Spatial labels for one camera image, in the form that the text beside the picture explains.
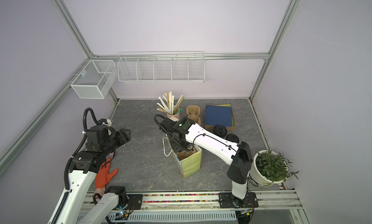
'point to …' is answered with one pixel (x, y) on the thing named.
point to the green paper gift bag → (189, 161)
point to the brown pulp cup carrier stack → (193, 111)
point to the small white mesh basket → (95, 80)
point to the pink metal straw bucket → (176, 115)
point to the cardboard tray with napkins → (218, 115)
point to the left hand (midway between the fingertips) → (126, 134)
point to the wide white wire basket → (161, 67)
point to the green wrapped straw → (180, 109)
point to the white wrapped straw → (170, 103)
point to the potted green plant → (268, 168)
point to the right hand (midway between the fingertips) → (181, 147)
